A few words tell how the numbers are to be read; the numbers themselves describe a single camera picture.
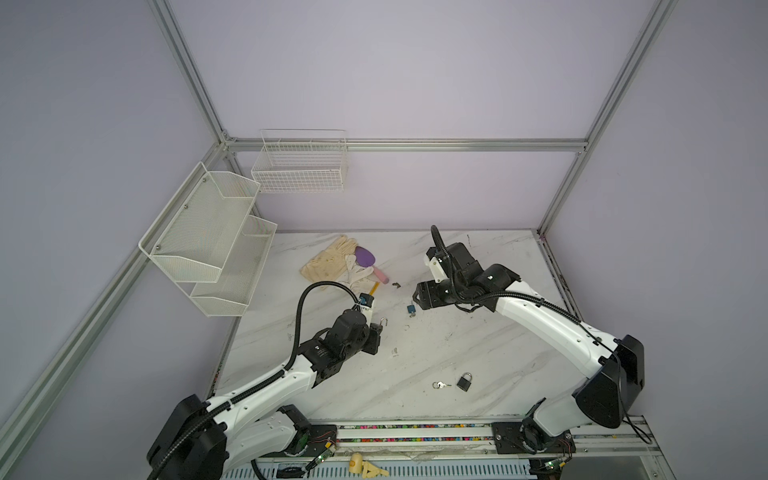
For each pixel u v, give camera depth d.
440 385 0.82
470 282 0.57
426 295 0.69
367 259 1.12
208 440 0.40
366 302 0.72
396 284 1.04
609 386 0.40
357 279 1.04
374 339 0.72
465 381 0.83
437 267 0.63
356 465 0.68
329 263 1.11
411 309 0.98
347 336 0.62
